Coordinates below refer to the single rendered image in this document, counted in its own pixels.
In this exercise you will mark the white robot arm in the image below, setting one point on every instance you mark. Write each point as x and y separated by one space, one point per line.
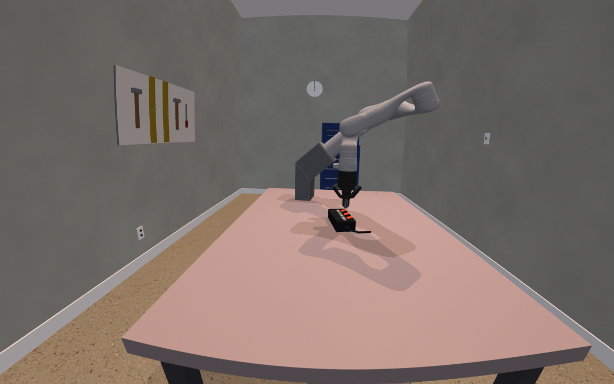
423 96

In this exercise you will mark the black power strip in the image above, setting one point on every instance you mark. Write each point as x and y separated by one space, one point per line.
342 221

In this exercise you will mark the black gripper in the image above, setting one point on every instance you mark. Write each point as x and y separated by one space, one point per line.
346 182

